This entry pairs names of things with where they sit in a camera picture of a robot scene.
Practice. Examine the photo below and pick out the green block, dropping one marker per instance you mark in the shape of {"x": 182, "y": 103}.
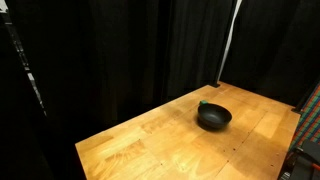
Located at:
{"x": 203, "y": 102}

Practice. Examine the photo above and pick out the black bowl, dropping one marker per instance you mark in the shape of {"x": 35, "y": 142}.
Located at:
{"x": 214, "y": 115}

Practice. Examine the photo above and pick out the black pole with base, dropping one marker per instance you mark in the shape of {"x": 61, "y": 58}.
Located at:
{"x": 216, "y": 80}

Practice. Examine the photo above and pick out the black curtain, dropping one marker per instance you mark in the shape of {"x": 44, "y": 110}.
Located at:
{"x": 116, "y": 50}

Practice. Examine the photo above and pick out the white strip behind curtain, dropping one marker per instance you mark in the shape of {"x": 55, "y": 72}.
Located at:
{"x": 230, "y": 33}

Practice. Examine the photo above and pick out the black pole foot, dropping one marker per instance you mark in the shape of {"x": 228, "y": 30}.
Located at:
{"x": 297, "y": 108}

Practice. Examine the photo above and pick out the plaid cloth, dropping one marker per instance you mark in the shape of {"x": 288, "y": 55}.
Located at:
{"x": 309, "y": 116}

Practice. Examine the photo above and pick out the metal frame rail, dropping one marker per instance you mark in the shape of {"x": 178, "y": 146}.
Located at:
{"x": 25, "y": 60}

